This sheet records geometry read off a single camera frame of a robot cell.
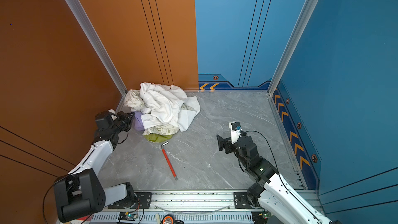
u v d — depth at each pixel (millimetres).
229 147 659
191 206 728
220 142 656
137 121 854
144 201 739
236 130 623
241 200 725
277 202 569
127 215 709
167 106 943
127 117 748
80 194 446
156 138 922
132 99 847
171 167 831
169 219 666
